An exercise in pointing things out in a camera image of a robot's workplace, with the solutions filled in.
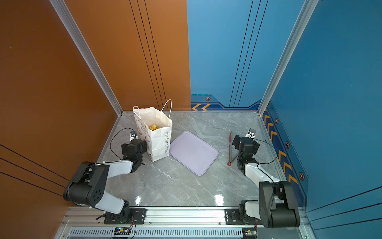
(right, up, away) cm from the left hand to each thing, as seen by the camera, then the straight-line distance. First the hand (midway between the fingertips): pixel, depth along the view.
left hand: (134, 141), depth 94 cm
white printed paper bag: (+18, +2, -13) cm, 23 cm away
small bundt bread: (+12, +9, +1) cm, 15 cm away
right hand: (+69, +3, -4) cm, 70 cm away
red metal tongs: (+61, -12, -2) cm, 62 cm away
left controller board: (+4, -41, -23) cm, 47 cm away
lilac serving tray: (+38, -8, +3) cm, 39 cm away
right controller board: (+65, -41, -23) cm, 81 cm away
